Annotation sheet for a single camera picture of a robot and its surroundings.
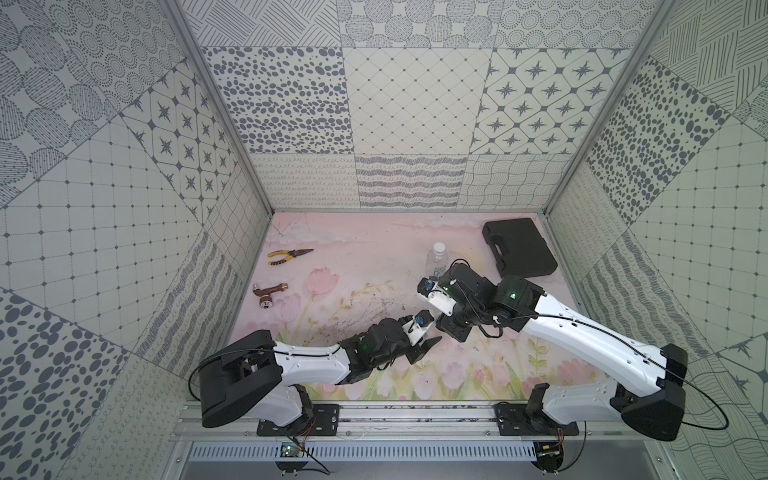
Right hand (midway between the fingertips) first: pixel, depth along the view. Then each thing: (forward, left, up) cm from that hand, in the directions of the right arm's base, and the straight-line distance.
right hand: (449, 318), depth 72 cm
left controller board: (-26, +38, -20) cm, 50 cm away
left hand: (+1, +2, -5) cm, 6 cm away
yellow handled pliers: (+32, +53, -17) cm, 64 cm away
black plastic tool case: (+34, -30, -14) cm, 47 cm away
